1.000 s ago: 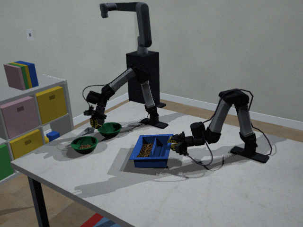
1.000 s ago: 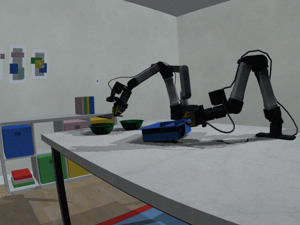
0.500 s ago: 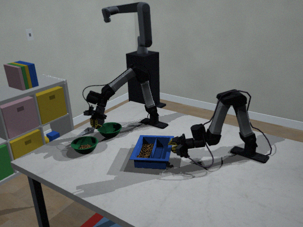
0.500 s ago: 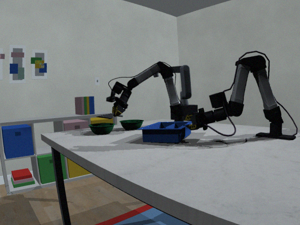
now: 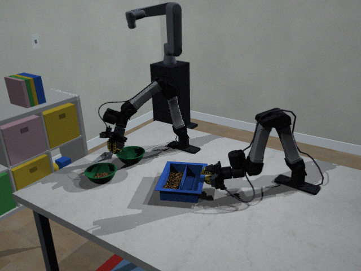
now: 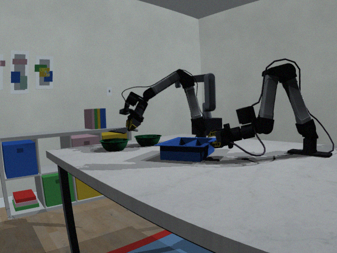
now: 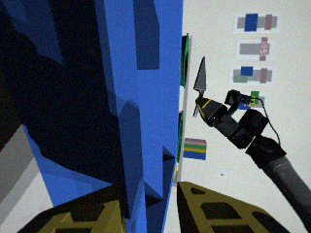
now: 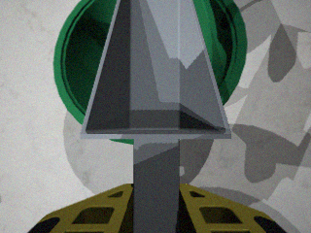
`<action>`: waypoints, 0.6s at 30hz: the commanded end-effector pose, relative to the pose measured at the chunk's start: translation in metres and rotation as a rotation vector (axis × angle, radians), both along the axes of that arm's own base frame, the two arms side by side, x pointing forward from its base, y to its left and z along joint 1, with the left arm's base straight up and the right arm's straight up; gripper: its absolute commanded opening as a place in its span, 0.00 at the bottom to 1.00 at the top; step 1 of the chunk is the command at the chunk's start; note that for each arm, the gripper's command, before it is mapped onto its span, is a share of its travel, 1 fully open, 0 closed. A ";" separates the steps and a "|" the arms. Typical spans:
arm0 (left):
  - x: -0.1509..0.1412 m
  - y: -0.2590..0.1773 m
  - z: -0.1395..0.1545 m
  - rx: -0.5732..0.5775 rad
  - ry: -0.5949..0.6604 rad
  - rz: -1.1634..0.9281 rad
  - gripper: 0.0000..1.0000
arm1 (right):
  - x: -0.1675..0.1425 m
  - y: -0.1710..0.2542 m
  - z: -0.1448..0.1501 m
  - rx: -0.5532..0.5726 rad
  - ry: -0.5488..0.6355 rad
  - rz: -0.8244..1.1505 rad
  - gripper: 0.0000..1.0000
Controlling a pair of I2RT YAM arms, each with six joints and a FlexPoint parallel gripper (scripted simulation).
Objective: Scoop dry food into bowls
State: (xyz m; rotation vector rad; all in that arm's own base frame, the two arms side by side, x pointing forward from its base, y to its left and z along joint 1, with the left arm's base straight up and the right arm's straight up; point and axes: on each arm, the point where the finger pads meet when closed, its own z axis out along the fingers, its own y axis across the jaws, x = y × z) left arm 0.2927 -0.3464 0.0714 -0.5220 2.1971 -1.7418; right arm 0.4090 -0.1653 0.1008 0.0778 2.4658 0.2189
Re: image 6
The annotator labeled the green bowl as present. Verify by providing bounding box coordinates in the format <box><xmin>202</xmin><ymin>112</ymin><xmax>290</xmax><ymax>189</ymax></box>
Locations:
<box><xmin>134</xmin><ymin>134</ymin><xmax>161</xmax><ymax>146</ymax></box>
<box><xmin>100</xmin><ymin>138</ymin><xmax>129</xmax><ymax>151</ymax></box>

